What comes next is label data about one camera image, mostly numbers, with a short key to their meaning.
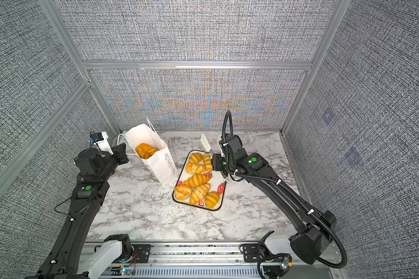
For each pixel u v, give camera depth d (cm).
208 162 101
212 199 85
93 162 52
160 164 82
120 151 63
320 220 39
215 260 74
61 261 39
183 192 88
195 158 100
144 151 93
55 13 71
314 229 40
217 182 95
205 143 76
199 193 86
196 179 92
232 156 54
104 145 62
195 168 96
